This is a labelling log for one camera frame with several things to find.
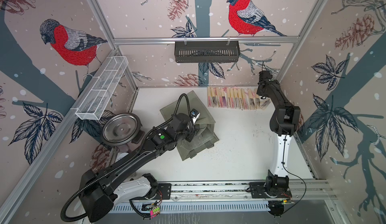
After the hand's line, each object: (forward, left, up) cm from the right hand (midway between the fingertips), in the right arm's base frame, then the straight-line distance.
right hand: (266, 91), depth 104 cm
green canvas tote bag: (-31, +43, -9) cm, 54 cm away
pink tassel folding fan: (+3, +12, -10) cm, 16 cm away
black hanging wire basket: (+21, +43, +18) cm, 51 cm away
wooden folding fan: (0, +8, -9) cm, 12 cm away
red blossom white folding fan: (-3, +26, -10) cm, 28 cm away
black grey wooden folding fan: (+6, +37, -10) cm, 39 cm away
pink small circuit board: (-70, +66, -7) cm, 96 cm away
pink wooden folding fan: (+1, +40, -10) cm, 41 cm away
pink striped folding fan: (+3, +22, -10) cm, 25 cm away
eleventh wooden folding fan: (-3, +5, -10) cm, 11 cm away
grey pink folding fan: (-2, +20, -9) cm, 22 cm away
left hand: (-34, +48, +10) cm, 60 cm away
